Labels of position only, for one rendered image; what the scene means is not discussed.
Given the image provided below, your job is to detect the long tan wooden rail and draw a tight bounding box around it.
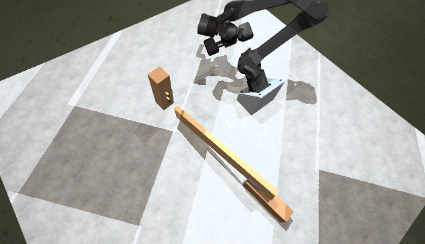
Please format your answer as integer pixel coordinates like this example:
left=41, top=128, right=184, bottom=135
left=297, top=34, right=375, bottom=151
left=174, top=105, right=279, bottom=201

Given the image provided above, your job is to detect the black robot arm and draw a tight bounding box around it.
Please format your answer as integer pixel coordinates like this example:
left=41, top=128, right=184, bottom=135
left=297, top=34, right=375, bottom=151
left=197, top=0, right=329, bottom=93

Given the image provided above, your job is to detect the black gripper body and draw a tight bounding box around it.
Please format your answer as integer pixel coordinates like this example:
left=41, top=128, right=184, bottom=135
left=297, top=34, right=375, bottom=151
left=204, top=22, right=254, bottom=56

